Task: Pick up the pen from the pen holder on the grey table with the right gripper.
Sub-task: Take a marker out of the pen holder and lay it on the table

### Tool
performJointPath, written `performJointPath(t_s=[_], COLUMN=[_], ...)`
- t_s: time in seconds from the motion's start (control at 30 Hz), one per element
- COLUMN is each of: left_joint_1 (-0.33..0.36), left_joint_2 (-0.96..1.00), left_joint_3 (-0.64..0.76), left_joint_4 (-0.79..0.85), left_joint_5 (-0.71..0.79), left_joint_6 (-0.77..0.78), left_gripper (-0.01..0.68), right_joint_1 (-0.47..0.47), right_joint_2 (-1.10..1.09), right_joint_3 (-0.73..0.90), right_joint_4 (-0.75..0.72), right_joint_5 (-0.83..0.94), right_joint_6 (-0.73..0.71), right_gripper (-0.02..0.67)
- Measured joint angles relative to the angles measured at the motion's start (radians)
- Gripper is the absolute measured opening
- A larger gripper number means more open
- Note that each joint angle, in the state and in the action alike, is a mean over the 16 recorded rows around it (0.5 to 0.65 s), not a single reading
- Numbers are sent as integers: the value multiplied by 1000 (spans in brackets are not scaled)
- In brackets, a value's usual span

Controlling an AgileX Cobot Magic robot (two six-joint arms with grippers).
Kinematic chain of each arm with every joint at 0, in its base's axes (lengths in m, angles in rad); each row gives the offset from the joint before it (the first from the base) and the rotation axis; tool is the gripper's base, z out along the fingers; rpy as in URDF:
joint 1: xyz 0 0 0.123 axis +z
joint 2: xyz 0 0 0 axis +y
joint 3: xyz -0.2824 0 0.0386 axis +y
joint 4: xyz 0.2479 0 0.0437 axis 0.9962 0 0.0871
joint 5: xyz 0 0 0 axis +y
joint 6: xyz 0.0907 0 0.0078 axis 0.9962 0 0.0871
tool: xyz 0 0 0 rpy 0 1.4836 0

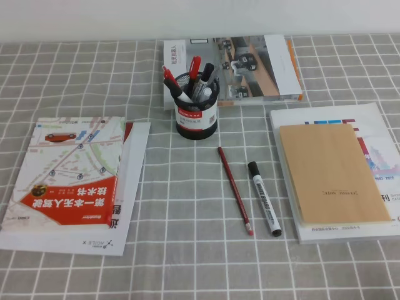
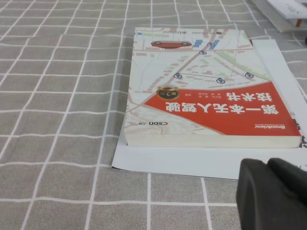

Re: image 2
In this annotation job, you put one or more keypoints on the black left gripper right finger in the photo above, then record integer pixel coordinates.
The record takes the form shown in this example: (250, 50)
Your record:
(287, 186)

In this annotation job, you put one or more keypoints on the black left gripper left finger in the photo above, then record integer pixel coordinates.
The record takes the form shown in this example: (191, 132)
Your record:
(251, 202)

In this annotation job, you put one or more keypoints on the white brochure under book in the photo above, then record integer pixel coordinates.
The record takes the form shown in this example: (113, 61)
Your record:
(222, 162)

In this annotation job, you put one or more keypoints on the red and white map book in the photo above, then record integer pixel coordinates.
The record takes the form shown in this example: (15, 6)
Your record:
(203, 88)

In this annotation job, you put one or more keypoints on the photo cover magazine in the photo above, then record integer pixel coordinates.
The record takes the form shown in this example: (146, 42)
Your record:
(285, 15)

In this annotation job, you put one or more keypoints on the grey checked tablecloth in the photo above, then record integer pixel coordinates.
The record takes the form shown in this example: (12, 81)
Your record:
(64, 77)

